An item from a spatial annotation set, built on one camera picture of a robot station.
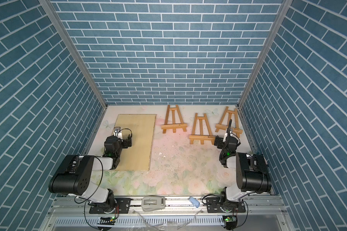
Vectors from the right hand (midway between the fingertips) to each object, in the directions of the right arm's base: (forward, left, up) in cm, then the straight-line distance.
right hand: (226, 137), depth 95 cm
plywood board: (-17, +56, -3) cm, 59 cm away
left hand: (-5, +67, +3) cm, 67 cm away
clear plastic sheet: (-50, +30, -5) cm, 58 cm away
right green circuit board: (-46, +1, -8) cm, 46 cm away
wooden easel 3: (+17, -2, -6) cm, 18 cm away
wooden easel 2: (0, +16, -2) cm, 16 cm away
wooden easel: (+7, +36, -1) cm, 37 cm away
